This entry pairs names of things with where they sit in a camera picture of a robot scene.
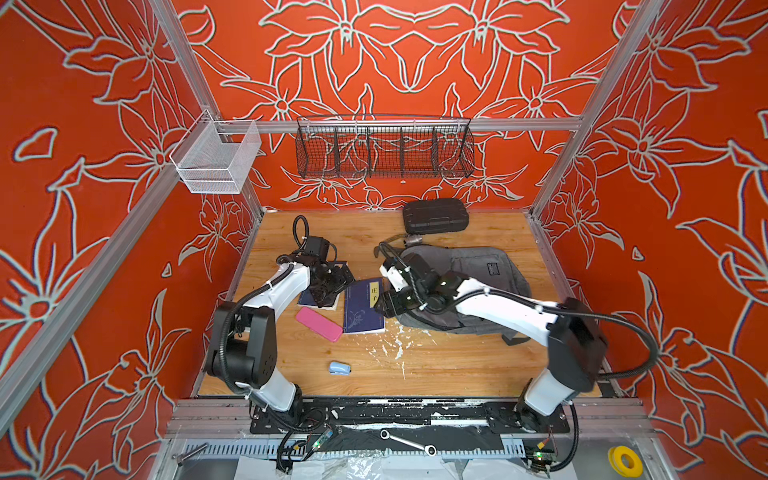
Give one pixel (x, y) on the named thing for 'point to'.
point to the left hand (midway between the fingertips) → (347, 286)
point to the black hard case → (435, 216)
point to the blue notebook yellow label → (360, 315)
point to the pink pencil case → (318, 324)
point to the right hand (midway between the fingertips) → (377, 304)
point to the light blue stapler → (337, 368)
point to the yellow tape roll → (615, 461)
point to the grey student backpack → (493, 268)
